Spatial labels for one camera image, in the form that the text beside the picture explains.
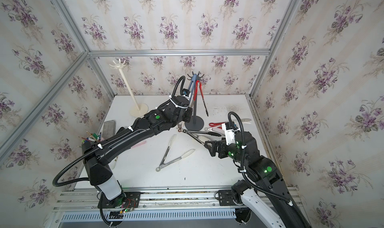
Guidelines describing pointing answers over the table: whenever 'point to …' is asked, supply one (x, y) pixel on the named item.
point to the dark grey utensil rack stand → (197, 123)
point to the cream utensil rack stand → (138, 110)
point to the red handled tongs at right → (212, 124)
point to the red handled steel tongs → (195, 93)
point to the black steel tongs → (190, 133)
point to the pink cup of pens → (93, 137)
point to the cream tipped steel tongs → (163, 164)
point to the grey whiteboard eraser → (109, 129)
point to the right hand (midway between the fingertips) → (217, 141)
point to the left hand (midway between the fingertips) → (189, 107)
